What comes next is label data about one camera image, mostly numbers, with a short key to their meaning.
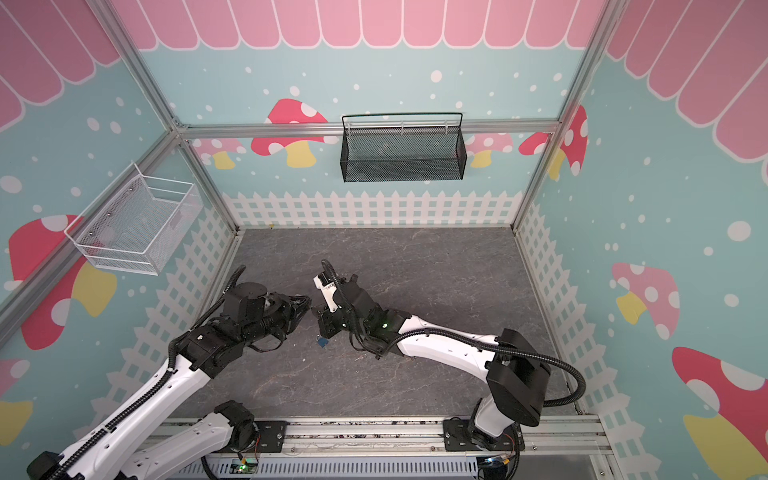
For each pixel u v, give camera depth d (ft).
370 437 2.49
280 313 2.12
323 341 3.00
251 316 1.89
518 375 1.39
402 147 3.09
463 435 2.44
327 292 2.16
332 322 2.15
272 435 2.43
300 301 2.44
